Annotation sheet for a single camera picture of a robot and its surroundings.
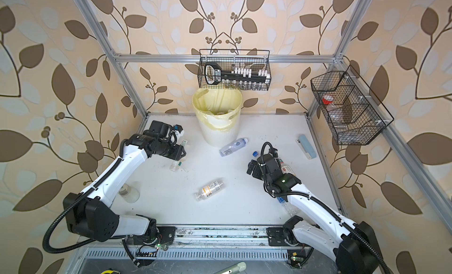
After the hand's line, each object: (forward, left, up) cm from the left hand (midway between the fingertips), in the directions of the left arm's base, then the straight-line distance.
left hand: (177, 149), depth 81 cm
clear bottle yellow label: (-14, -15, -13) cm, 24 cm away
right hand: (-5, -37, -7) cm, 38 cm away
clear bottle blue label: (+7, -38, -14) cm, 42 cm away
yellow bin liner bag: (+35, -18, -6) cm, 40 cm away
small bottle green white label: (-6, -1, -4) cm, 7 cm away
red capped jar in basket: (+18, -70, +16) cm, 74 cm away
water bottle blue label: (-23, -52, -12) cm, 58 cm away
